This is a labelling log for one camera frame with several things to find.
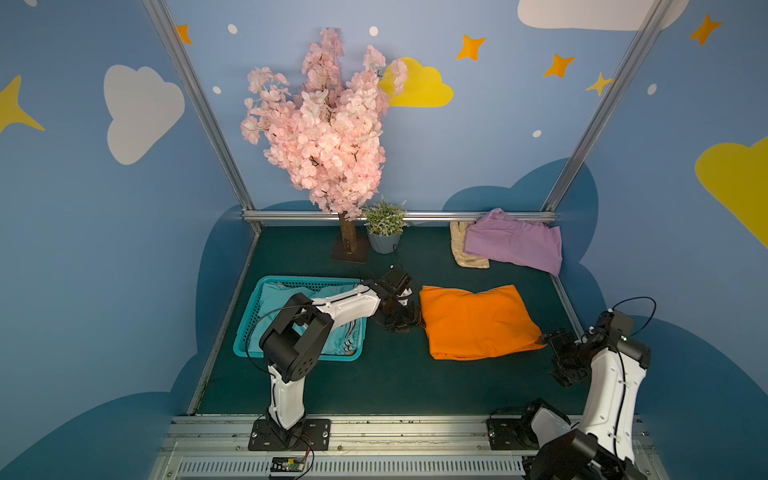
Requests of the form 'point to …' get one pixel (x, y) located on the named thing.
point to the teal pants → (344, 339)
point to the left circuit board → (286, 466)
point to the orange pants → (462, 324)
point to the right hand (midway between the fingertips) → (548, 351)
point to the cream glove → (458, 231)
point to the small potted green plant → (384, 222)
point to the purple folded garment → (531, 244)
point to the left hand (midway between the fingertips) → (421, 322)
